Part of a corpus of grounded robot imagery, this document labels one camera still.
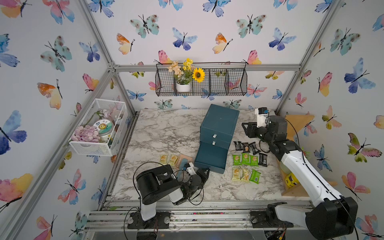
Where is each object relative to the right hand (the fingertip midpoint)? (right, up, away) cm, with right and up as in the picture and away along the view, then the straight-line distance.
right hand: (247, 122), depth 78 cm
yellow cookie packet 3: (+2, -30, +9) cm, 31 cm away
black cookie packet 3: (+11, -17, +19) cm, 28 cm away
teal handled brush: (-35, -26, +11) cm, 45 cm away
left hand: (-17, -26, +8) cm, 32 cm away
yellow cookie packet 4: (-3, -30, +10) cm, 31 cm away
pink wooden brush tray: (-37, -23, +17) cm, 46 cm away
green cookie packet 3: (+9, -23, +16) cm, 30 cm away
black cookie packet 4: (+15, -23, +16) cm, 31 cm away
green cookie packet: (-1, -23, +16) cm, 28 cm away
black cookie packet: (+1, -15, +21) cm, 26 cm away
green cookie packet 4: (+8, -31, +10) cm, 33 cm away
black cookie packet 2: (+6, -16, +21) cm, 27 cm away
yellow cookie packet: (-47, -22, +16) cm, 54 cm away
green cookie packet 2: (+4, -22, +16) cm, 28 cm away
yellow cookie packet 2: (-40, -23, +16) cm, 49 cm away
